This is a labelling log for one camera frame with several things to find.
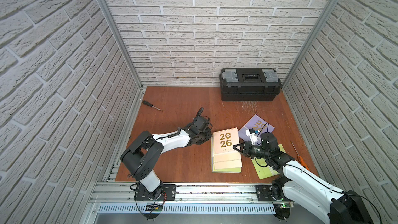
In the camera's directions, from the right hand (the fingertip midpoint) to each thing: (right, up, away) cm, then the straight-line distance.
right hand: (235, 147), depth 80 cm
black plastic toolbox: (+13, +36, +19) cm, 43 cm away
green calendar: (-1, -12, 0) cm, 12 cm away
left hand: (-10, +5, +9) cm, 15 cm away
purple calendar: (+20, +8, +18) cm, 28 cm away
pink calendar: (-5, -4, 0) cm, 7 cm away
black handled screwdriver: (-55, +22, +28) cm, 65 cm away
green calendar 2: (+15, -13, 0) cm, 20 cm away
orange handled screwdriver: (+37, -8, +4) cm, 38 cm away
